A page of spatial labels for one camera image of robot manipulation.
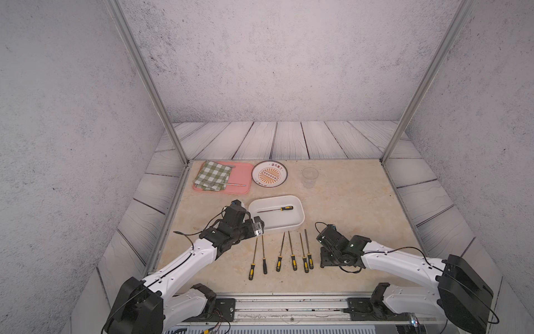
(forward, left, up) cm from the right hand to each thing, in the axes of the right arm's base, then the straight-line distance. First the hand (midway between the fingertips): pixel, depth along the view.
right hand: (326, 258), depth 83 cm
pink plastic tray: (+47, +40, -2) cm, 62 cm away
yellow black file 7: (0, +6, -1) cm, 6 cm away
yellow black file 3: (-1, +25, -2) cm, 25 cm away
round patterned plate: (+46, +24, -1) cm, 52 cm away
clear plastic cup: (+41, +3, +3) cm, 41 cm away
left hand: (+9, +26, +9) cm, 29 cm away
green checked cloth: (+43, +54, +1) cm, 69 cm away
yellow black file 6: (0, +8, -2) cm, 8 cm away
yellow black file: (+23, +17, 0) cm, 29 cm away
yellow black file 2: (-4, +29, -1) cm, 30 cm away
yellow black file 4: (-2, +19, -1) cm, 19 cm away
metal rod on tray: (+39, +42, -1) cm, 57 cm away
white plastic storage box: (+22, +19, -1) cm, 29 cm away
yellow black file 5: (-2, +13, -1) cm, 13 cm away
